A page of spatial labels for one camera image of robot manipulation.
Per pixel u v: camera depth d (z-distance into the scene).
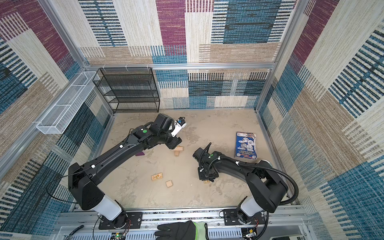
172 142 0.70
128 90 1.11
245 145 0.97
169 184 0.83
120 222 0.66
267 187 0.44
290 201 0.44
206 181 0.85
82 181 0.41
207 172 0.64
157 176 0.87
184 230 0.70
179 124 0.69
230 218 0.73
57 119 0.71
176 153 0.97
